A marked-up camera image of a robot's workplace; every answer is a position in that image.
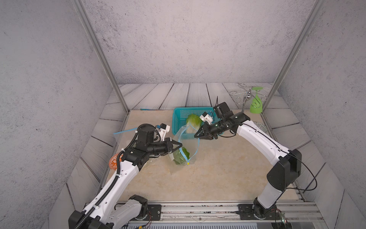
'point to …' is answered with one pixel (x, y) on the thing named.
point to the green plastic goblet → (256, 106)
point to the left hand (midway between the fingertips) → (183, 146)
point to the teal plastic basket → (180, 115)
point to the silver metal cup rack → (264, 98)
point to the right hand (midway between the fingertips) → (196, 136)
